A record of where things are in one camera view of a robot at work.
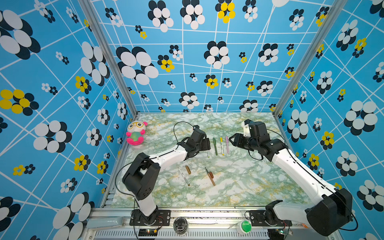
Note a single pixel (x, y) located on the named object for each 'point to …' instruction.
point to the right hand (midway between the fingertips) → (231, 140)
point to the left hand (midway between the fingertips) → (206, 141)
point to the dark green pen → (214, 144)
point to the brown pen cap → (188, 170)
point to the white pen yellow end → (221, 141)
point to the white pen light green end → (208, 154)
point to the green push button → (244, 226)
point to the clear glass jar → (180, 225)
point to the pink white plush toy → (136, 130)
